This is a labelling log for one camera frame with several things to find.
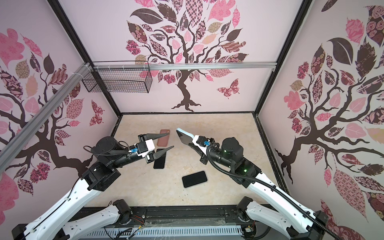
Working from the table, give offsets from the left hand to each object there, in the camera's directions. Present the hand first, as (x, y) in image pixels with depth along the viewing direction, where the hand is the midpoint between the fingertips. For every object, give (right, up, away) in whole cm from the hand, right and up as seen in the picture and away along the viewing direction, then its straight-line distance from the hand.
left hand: (170, 140), depth 54 cm
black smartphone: (+8, -26, +33) cm, 43 cm away
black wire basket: (-40, +38, +41) cm, 68 cm away
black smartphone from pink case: (-13, -18, +39) cm, 45 cm away
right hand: (+8, -1, +9) cm, 12 cm away
